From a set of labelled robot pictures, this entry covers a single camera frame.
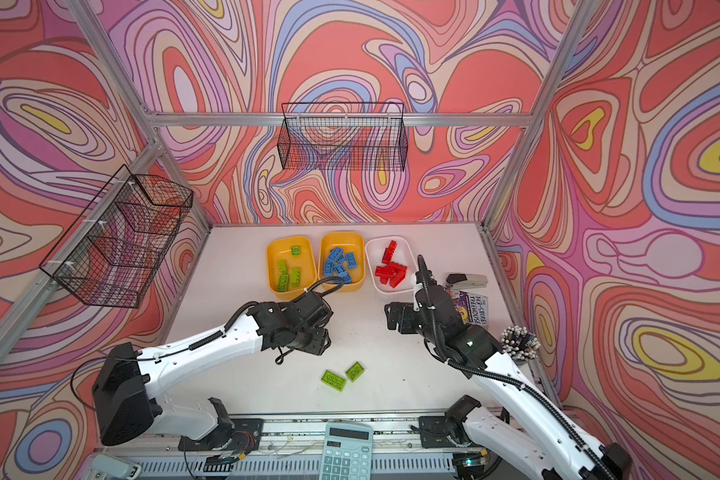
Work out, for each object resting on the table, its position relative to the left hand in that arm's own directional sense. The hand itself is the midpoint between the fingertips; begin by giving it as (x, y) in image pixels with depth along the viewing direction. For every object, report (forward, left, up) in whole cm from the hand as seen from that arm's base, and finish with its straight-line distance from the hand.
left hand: (322, 341), depth 79 cm
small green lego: (+31, +18, -7) cm, 36 cm away
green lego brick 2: (+25, +16, -8) cm, 31 cm away
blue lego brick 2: (+30, +1, -7) cm, 31 cm away
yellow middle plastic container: (+40, -6, -5) cm, 41 cm away
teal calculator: (-24, -7, -7) cm, 26 cm away
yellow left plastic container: (+31, +15, -7) cm, 35 cm away
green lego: (-5, -9, -10) cm, 14 cm away
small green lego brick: (+39, +14, -8) cm, 42 cm away
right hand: (+4, -21, +8) cm, 23 cm away
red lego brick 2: (+28, -23, -6) cm, 37 cm away
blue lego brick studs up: (+35, -7, -7) cm, 36 cm away
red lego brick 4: (+25, -23, -7) cm, 35 cm away
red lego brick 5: (+25, -19, -8) cm, 32 cm away
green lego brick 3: (-8, -3, -10) cm, 13 cm away
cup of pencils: (-3, -50, +5) cm, 51 cm away
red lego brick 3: (+26, -18, -4) cm, 32 cm away
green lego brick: (+26, +12, -7) cm, 29 cm away
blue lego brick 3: (+28, -3, -6) cm, 29 cm away
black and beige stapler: (+23, -46, -6) cm, 52 cm away
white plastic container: (+38, -15, -6) cm, 41 cm away
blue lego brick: (+34, -2, -5) cm, 34 cm away
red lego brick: (+35, -21, -4) cm, 41 cm away
